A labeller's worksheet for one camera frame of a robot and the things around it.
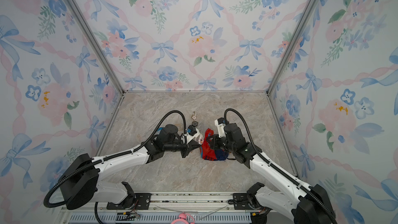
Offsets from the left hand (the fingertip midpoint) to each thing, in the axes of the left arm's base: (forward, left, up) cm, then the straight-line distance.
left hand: (200, 144), depth 77 cm
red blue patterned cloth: (-1, -4, -8) cm, 9 cm away
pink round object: (-29, +8, -14) cm, 33 cm away
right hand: (+3, -4, +1) cm, 5 cm away
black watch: (+22, +4, -15) cm, 27 cm away
